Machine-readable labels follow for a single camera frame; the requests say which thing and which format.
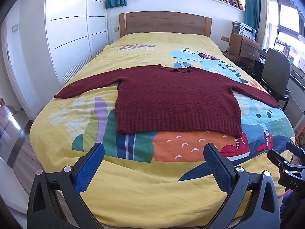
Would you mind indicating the wooden dresser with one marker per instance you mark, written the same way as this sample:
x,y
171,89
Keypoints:
x,y
243,46

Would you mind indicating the white wardrobe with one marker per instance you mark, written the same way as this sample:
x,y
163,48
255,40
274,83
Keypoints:
x,y
71,28

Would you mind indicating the dark red knitted sweater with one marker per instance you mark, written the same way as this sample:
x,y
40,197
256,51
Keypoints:
x,y
176,100

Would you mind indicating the grey office chair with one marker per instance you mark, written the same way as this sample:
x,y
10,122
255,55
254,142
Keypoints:
x,y
276,71

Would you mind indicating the wooden bed headboard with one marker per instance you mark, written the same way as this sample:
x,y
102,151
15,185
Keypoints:
x,y
164,22

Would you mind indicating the wall switch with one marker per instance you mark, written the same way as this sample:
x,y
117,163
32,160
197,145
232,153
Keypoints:
x,y
15,28

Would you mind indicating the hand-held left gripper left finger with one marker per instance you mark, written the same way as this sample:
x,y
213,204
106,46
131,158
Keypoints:
x,y
90,164

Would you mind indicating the white printer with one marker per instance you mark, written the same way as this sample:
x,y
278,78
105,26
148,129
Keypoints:
x,y
245,29

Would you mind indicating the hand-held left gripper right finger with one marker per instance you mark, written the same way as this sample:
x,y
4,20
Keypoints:
x,y
218,169

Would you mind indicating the yellow printed bedspread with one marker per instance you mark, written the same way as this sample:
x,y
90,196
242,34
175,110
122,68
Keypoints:
x,y
143,195

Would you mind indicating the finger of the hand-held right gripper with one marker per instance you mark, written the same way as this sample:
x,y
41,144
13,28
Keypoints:
x,y
296,150
278,159

